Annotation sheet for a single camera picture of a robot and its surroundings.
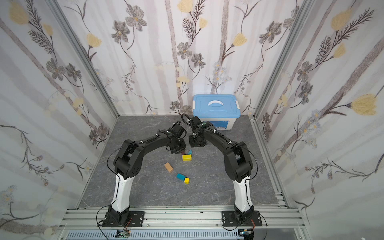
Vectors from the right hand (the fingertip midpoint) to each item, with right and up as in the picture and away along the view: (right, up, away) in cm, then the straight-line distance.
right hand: (197, 140), depth 93 cm
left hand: (-6, -6, +5) cm, 10 cm away
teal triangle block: (-5, -8, +5) cm, 11 cm away
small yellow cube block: (-6, -23, -7) cm, 25 cm away
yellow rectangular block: (-7, -11, +3) cm, 14 cm away
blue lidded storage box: (+17, +20, +10) cm, 28 cm away
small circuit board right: (+24, -44, -21) cm, 55 cm away
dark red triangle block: (-9, -9, +4) cm, 13 cm away
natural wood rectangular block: (-18, -17, -2) cm, 25 cm away
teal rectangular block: (-10, -21, -5) cm, 24 cm away
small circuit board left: (-37, -43, -22) cm, 61 cm away
